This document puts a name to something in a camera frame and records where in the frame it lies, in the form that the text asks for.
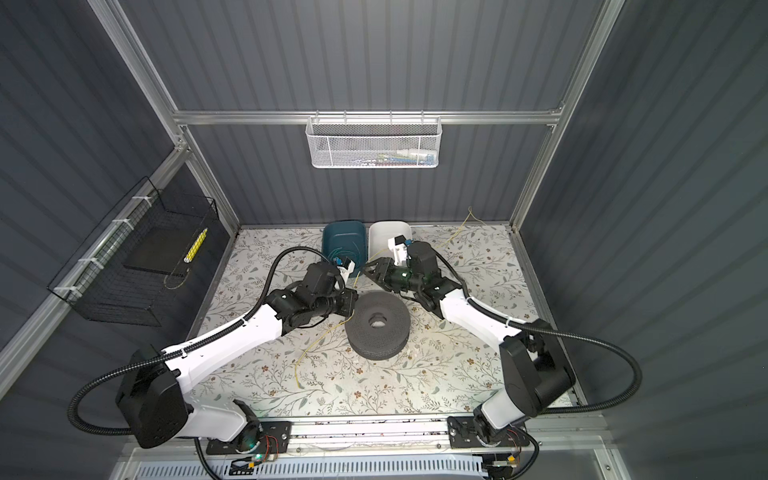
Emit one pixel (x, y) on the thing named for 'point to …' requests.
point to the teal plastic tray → (346, 239)
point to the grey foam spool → (377, 343)
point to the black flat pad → (164, 248)
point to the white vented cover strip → (423, 468)
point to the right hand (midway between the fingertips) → (364, 274)
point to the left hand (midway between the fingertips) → (358, 295)
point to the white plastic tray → (379, 234)
